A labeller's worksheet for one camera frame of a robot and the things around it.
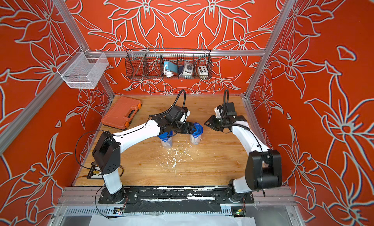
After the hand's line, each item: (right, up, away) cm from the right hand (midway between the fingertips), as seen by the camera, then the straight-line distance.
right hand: (203, 123), depth 84 cm
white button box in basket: (+1, +34, +10) cm, 35 cm away
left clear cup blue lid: (-22, -8, -5) cm, 24 cm away
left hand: (-6, -3, -2) cm, 7 cm away
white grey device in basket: (-9, +34, +6) cm, 35 cm away
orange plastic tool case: (-58, +6, +19) cm, 61 cm away
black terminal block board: (-62, -28, -5) cm, 68 cm away
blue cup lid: (-3, -4, -2) cm, 5 cm away
